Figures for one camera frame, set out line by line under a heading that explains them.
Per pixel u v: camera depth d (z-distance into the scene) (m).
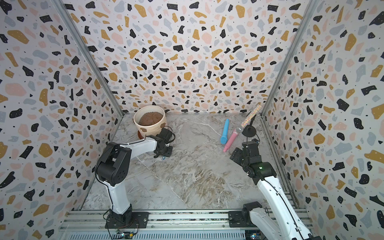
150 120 1.03
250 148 0.57
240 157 0.70
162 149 0.80
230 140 1.03
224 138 1.03
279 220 0.41
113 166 0.51
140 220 0.73
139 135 1.06
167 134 0.81
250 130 1.09
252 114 0.95
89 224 0.73
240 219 0.73
